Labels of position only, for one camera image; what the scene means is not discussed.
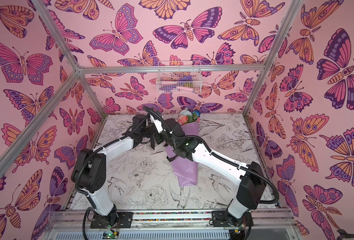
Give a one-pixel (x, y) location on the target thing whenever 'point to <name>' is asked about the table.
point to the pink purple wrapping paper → (185, 169)
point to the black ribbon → (171, 159)
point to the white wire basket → (179, 77)
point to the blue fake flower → (197, 112)
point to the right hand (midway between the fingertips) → (155, 123)
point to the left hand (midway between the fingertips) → (170, 127)
